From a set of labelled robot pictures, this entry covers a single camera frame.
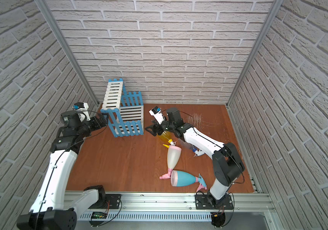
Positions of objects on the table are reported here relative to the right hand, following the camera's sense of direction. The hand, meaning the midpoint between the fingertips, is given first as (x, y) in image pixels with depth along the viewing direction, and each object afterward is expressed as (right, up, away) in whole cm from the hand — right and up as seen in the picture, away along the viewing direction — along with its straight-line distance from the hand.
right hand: (146, 127), depth 78 cm
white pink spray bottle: (+15, -18, +7) cm, 24 cm away
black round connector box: (+37, -45, -8) cm, 60 cm away
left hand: (-23, +8, -6) cm, 25 cm away
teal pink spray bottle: (+19, -29, 0) cm, 35 cm away
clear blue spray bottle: (+31, -17, +12) cm, 37 cm away
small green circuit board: (-24, -45, -6) cm, 51 cm away
